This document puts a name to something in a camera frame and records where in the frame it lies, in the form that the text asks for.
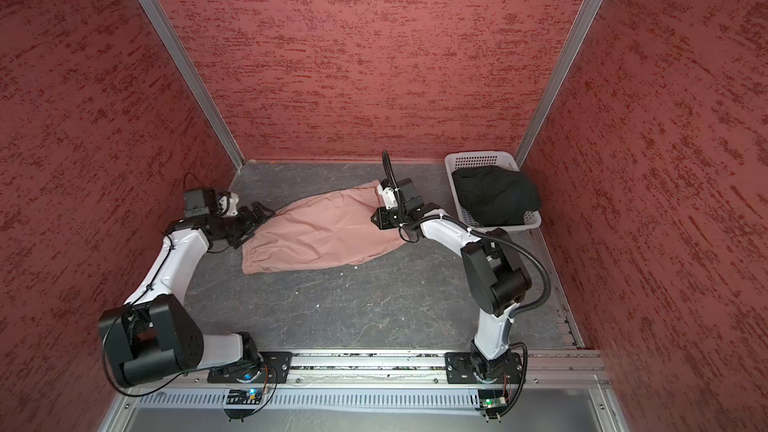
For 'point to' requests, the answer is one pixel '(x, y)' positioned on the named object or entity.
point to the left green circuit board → (251, 396)
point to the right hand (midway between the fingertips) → (373, 223)
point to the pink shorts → (319, 231)
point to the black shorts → (496, 196)
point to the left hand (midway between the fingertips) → (266, 226)
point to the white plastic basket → (499, 159)
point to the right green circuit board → (492, 400)
